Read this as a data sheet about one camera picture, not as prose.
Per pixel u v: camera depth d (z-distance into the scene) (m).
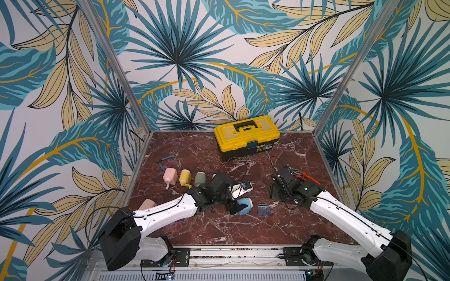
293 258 0.73
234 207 0.69
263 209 0.88
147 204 0.81
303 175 1.00
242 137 0.95
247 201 0.82
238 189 0.65
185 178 0.90
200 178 0.89
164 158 1.05
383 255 0.38
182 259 0.73
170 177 0.90
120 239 0.40
